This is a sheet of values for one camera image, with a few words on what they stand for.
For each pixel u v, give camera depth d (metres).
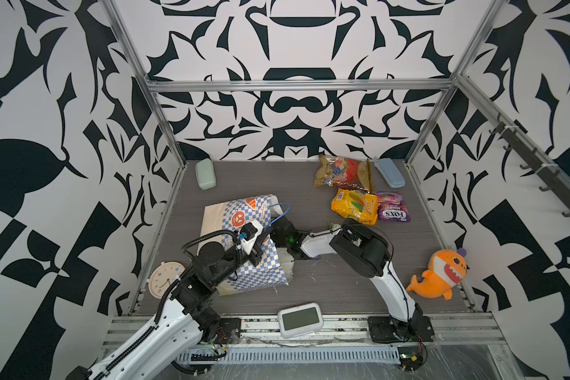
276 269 0.69
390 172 1.15
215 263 0.52
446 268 0.79
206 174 1.12
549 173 0.60
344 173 1.08
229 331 0.74
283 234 0.78
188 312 0.51
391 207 1.00
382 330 0.74
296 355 0.71
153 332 0.48
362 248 0.58
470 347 0.73
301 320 0.73
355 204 0.99
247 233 0.55
